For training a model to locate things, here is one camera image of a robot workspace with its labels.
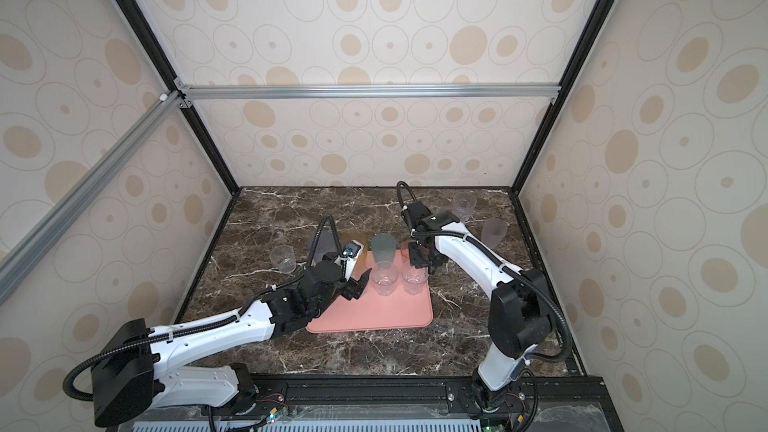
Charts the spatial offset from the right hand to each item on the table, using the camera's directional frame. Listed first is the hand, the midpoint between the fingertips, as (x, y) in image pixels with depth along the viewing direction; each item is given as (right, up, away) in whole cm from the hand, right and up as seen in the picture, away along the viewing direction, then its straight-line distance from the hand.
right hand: (425, 260), depth 87 cm
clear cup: (+17, +17, +24) cm, 34 cm away
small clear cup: (-46, -1, +12) cm, 48 cm away
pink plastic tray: (-8, -11, +5) cm, 15 cm away
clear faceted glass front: (-12, -6, +7) cm, 15 cm away
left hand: (-17, +2, -10) cm, 19 cm away
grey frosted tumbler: (-33, +3, +19) cm, 39 cm away
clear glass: (-3, -7, +8) cm, 11 cm away
